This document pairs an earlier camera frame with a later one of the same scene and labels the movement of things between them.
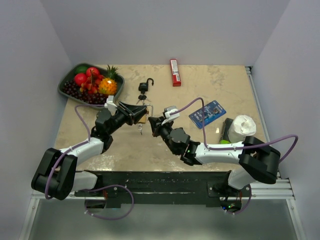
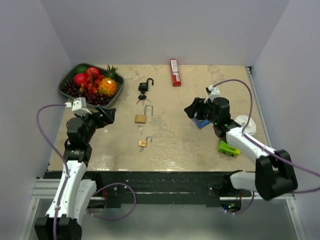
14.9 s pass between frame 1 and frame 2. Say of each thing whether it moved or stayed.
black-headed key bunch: stayed
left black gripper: moved
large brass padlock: stayed
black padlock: stayed
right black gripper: moved
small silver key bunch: stayed
